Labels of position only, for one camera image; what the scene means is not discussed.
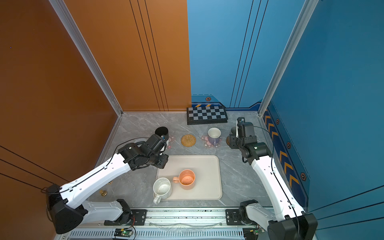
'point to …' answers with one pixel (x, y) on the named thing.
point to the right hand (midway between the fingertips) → (235, 136)
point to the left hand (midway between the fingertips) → (163, 158)
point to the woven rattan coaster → (188, 140)
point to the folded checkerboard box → (210, 114)
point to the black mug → (161, 131)
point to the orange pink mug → (186, 179)
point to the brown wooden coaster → (227, 140)
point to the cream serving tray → (208, 171)
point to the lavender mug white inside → (214, 135)
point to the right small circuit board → (252, 233)
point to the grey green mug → (233, 130)
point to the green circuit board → (121, 232)
